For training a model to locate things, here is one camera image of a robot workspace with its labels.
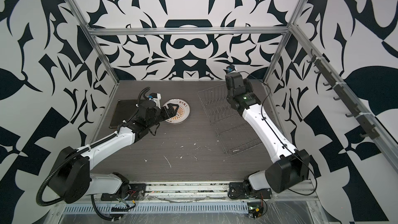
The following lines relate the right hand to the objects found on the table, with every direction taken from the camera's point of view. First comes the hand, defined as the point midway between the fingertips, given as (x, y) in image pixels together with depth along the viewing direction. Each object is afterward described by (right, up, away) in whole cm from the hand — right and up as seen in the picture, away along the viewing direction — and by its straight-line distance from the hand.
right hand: (247, 80), depth 75 cm
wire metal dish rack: (-1, -30, +20) cm, 36 cm away
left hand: (-36, -12, +8) cm, 38 cm away
